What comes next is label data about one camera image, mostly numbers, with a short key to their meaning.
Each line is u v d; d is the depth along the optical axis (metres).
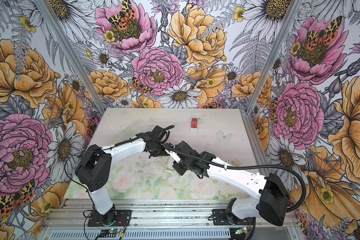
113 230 0.71
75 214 0.80
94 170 0.48
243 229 0.72
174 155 0.69
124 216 0.75
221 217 0.74
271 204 0.39
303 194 0.43
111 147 0.54
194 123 1.12
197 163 0.55
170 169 0.90
